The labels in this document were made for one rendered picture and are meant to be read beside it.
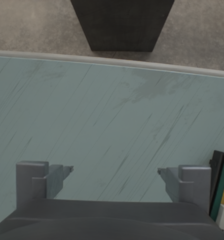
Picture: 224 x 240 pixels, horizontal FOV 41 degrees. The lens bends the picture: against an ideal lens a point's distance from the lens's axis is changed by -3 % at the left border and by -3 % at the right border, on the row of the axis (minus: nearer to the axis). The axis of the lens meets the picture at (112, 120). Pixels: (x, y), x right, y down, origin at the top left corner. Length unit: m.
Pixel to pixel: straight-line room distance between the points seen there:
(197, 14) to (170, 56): 0.21
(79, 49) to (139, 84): 1.05
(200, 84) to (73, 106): 0.08
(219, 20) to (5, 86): 1.18
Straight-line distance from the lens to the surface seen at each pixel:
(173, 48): 1.25
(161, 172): 0.17
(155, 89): 0.19
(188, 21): 1.29
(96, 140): 0.19
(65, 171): 0.16
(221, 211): 0.19
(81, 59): 0.20
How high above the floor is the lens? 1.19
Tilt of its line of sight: 88 degrees down
